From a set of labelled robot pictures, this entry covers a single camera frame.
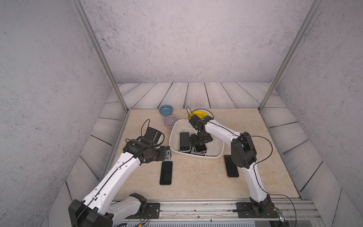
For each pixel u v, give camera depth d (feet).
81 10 2.34
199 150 3.04
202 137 2.66
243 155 1.86
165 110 3.89
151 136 1.87
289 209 2.39
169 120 3.57
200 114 3.65
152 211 2.39
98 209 1.24
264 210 2.05
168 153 2.21
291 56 2.90
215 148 3.17
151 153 1.79
